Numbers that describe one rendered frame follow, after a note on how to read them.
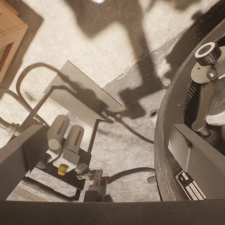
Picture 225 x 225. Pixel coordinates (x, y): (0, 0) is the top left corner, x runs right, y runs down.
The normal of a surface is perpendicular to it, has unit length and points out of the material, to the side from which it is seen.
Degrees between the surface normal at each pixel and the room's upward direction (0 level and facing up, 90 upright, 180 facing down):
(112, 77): 0
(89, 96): 0
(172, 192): 88
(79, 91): 0
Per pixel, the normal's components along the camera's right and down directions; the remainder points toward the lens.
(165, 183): -0.89, -0.38
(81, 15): -0.11, 0.63
